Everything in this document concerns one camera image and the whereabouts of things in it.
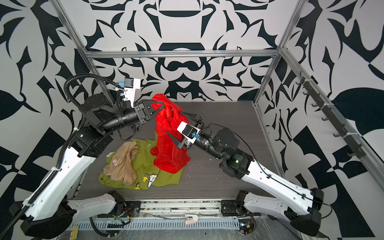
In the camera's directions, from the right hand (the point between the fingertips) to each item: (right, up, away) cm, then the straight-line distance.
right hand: (176, 119), depth 52 cm
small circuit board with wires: (+31, -50, +19) cm, 62 cm away
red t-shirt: (-6, -18, +19) cm, 27 cm away
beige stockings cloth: (-31, -25, +27) cm, 48 cm away
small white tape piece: (+5, -47, +18) cm, 50 cm away
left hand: (-3, +6, -3) cm, 8 cm away
